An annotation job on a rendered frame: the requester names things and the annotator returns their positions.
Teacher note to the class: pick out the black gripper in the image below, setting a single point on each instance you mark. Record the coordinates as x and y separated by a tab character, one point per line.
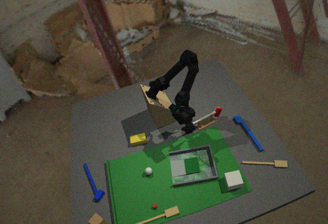
188	128

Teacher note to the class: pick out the white golf ball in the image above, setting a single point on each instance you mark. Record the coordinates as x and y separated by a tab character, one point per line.
148	170

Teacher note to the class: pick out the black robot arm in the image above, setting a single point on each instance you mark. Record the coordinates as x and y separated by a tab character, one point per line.
184	114

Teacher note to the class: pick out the green putting mat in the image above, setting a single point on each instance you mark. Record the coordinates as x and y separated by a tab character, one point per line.
135	192

